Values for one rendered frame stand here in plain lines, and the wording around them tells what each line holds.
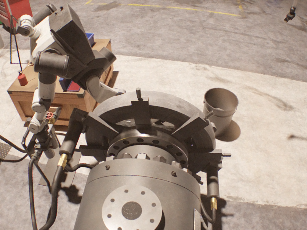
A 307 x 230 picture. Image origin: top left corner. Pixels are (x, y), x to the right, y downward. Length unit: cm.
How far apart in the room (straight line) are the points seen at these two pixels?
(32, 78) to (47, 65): 137
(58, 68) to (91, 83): 40
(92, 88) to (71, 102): 72
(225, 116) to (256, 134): 50
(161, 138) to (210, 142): 28
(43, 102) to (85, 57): 32
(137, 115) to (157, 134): 14
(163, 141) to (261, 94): 198
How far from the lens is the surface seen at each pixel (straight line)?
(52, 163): 222
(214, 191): 143
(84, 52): 126
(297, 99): 316
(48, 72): 109
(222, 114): 206
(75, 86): 213
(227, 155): 138
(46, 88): 118
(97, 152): 143
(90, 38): 265
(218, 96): 231
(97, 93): 149
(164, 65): 313
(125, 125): 141
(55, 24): 122
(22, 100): 241
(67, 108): 225
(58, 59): 107
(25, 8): 489
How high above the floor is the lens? 172
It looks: 45 degrees down
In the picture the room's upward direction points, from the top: straight up
